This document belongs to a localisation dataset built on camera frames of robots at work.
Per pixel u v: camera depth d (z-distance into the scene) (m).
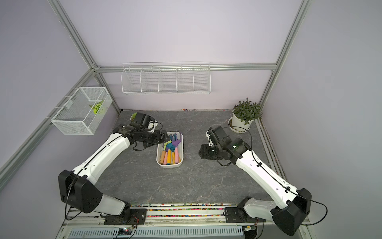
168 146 0.97
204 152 0.64
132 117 1.06
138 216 0.73
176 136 0.98
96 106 0.81
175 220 0.73
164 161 0.91
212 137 0.57
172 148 0.96
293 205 0.38
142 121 0.63
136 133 0.58
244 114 0.92
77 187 0.40
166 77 0.99
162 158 0.91
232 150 0.49
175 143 0.97
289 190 0.40
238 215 0.64
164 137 0.72
